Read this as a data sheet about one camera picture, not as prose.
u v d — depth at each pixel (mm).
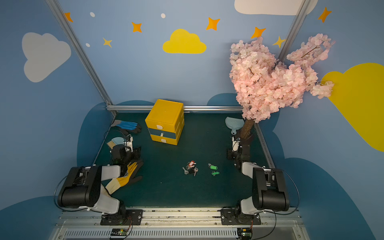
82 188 458
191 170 912
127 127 1104
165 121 860
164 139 989
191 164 934
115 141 1024
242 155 743
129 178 853
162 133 952
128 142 835
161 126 882
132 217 733
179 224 733
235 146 826
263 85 705
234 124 1148
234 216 745
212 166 931
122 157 736
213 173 899
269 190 447
